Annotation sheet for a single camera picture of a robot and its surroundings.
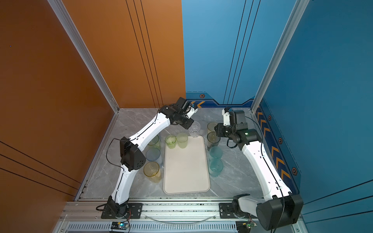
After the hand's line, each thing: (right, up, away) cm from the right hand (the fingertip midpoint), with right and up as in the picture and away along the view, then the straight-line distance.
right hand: (215, 127), depth 77 cm
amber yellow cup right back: (0, 0, +17) cm, 17 cm away
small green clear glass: (-27, -10, +22) cm, 36 cm away
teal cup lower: (+1, -23, +6) cm, 24 cm away
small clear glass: (-11, -2, +17) cm, 20 cm away
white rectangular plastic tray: (-17, -26, +10) cm, 33 cm away
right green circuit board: (+13, -48, -8) cm, 50 cm away
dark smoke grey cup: (0, -8, +8) cm, 11 cm away
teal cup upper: (+2, -16, +13) cm, 21 cm away
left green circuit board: (-49, -48, -6) cm, 69 cm away
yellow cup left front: (-35, -23, +1) cm, 42 cm away
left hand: (-13, +3, +12) cm, 18 cm away
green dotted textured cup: (-20, -8, +18) cm, 28 cm away
